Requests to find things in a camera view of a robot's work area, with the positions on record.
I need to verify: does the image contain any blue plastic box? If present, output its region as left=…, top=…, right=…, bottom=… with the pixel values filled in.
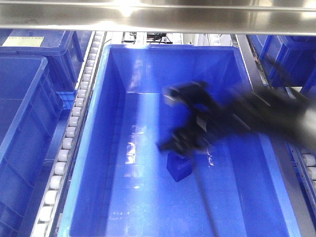
left=166, top=152, right=192, bottom=183

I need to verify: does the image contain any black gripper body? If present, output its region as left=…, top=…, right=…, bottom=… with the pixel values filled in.
left=172, top=98, right=237, bottom=141

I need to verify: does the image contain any black hanging cable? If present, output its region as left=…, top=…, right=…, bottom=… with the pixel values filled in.
left=192, top=55, right=311, bottom=237

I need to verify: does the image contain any blue plastic bin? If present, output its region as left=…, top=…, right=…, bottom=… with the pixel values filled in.
left=57, top=43, right=301, bottom=237
left=0, top=29, right=84, bottom=92
left=248, top=34, right=316, bottom=87
left=299, top=74, right=316, bottom=99
left=0, top=54, right=64, bottom=237

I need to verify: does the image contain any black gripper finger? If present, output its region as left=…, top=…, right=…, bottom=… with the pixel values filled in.
left=182, top=138, right=210, bottom=158
left=158, top=133, right=186, bottom=153

